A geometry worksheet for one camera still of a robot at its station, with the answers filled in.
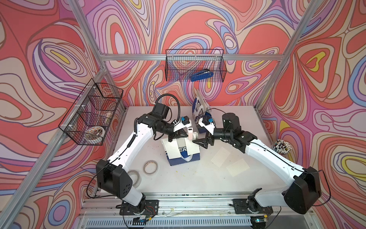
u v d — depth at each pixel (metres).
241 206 0.73
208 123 0.61
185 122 0.62
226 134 0.64
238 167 0.88
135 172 0.83
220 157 0.92
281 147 0.76
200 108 0.90
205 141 0.63
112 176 0.41
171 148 0.75
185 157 0.79
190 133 0.70
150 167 0.87
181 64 0.96
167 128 0.63
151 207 0.73
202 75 0.89
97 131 0.71
